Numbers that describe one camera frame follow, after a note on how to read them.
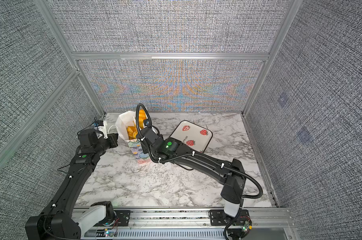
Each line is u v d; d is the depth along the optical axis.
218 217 0.74
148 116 0.60
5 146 0.56
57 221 0.38
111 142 0.70
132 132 0.90
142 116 0.76
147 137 0.51
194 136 1.07
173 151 0.50
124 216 0.74
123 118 0.86
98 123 0.68
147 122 0.62
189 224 0.73
